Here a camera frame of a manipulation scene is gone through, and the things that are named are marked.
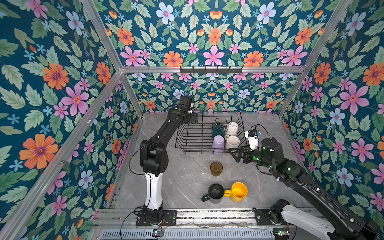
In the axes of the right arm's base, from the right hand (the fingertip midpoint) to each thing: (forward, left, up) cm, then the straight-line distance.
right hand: (234, 147), depth 71 cm
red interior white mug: (+15, -3, -17) cm, 23 cm away
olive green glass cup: (+1, +8, -24) cm, 25 cm away
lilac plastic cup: (+10, +7, -13) cm, 17 cm away
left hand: (+28, +21, -4) cm, 35 cm away
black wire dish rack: (+23, +20, -25) cm, 39 cm away
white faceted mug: (+23, -4, -13) cm, 27 cm away
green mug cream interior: (+21, +6, -12) cm, 25 cm away
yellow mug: (-13, -4, -25) cm, 28 cm away
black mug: (-14, +8, -25) cm, 29 cm away
